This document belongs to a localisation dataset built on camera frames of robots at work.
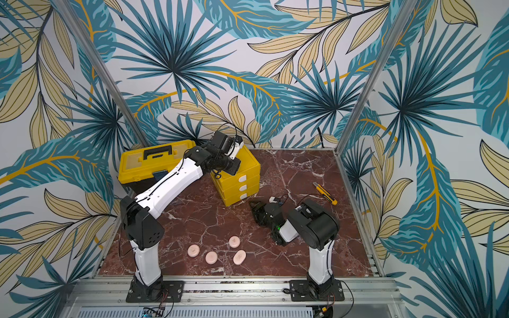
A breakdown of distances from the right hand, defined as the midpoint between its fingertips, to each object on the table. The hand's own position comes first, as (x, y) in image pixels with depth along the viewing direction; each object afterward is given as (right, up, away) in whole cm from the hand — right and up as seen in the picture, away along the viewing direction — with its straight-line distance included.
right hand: (248, 203), depth 93 cm
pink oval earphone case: (-3, -19, -13) cm, 24 cm away
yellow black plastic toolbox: (-49, +17, -4) cm, 52 cm away
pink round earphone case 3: (-14, -20, -13) cm, 28 cm away
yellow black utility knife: (+39, +2, +6) cm, 40 cm away
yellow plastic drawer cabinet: (-1, +9, -5) cm, 11 cm away
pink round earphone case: (-5, -15, -9) cm, 18 cm away
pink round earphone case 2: (-22, -18, -11) cm, 30 cm away
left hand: (-5, +17, -10) cm, 20 cm away
